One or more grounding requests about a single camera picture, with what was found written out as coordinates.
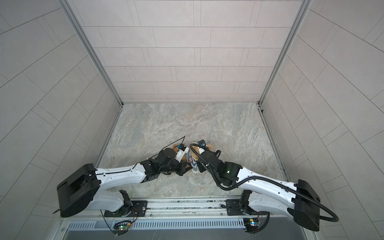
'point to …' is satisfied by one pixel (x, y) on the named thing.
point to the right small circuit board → (251, 224)
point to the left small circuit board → (122, 225)
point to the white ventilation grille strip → (229, 224)
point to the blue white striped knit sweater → (192, 161)
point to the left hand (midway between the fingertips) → (197, 168)
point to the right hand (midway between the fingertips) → (197, 158)
